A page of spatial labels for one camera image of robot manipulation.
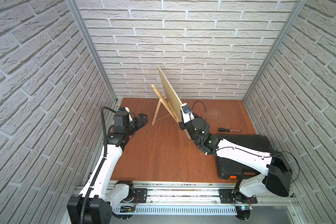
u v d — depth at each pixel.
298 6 0.69
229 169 0.75
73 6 0.69
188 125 0.63
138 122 0.67
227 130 1.00
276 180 0.40
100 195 0.39
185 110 0.59
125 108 0.70
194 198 0.74
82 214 0.35
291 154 0.76
